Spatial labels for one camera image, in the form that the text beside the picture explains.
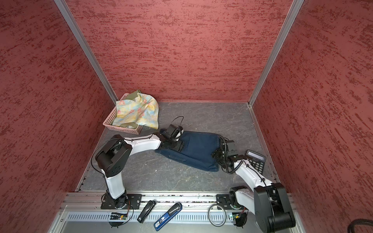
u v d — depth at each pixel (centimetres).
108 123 101
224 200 74
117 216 73
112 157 49
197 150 92
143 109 108
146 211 68
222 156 77
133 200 74
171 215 67
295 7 71
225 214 70
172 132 75
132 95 114
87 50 88
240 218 71
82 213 71
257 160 87
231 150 69
